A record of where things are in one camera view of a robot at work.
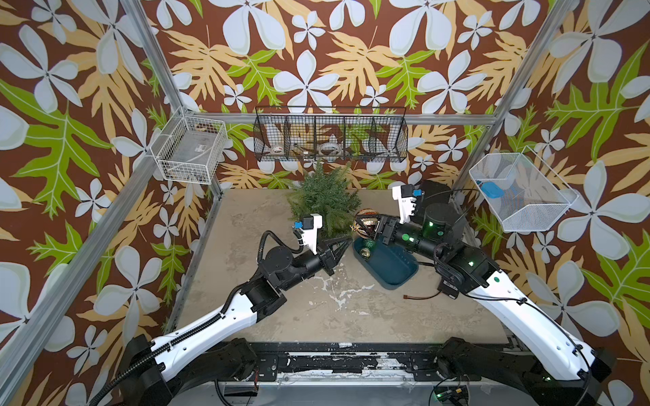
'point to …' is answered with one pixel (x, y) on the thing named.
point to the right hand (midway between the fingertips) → (361, 219)
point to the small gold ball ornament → (366, 252)
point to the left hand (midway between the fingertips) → (352, 238)
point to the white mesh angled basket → (534, 195)
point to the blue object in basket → (493, 190)
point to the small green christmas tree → (327, 190)
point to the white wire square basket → (189, 148)
